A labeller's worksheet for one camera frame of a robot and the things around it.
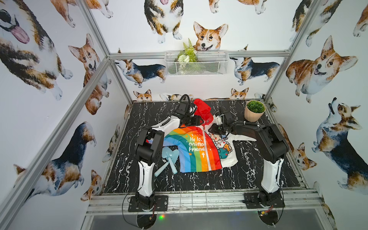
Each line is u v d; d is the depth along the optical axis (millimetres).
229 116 812
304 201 748
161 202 733
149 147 534
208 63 926
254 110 1005
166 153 902
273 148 532
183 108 793
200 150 909
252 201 733
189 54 820
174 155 892
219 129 879
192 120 859
